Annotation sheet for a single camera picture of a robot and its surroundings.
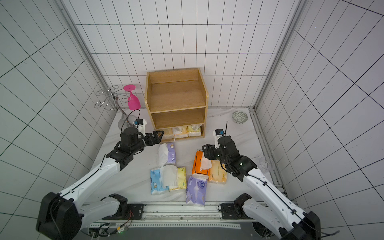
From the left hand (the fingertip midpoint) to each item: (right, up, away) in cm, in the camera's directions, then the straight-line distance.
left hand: (157, 135), depth 82 cm
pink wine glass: (-21, +20, +19) cm, 35 cm away
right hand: (+25, -6, -5) cm, 26 cm away
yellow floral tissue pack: (+10, -22, -4) cm, 24 cm away
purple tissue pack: (+22, -28, -7) cm, 36 cm away
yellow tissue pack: (+21, +1, +16) cm, 26 cm away
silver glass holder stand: (-36, +24, +16) cm, 46 cm away
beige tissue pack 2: (+12, 0, +15) cm, 19 cm away
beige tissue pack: (+4, -2, +12) cm, 13 cm away
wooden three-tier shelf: (+12, +19, 0) cm, 22 cm away
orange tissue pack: (+25, -17, -1) cm, 30 cm away
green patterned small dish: (+56, +11, +30) cm, 64 cm away
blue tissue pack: (+1, -26, -5) cm, 27 cm away
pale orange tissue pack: (+34, -22, -1) cm, 40 cm away
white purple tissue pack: (+5, -11, +4) cm, 13 cm away
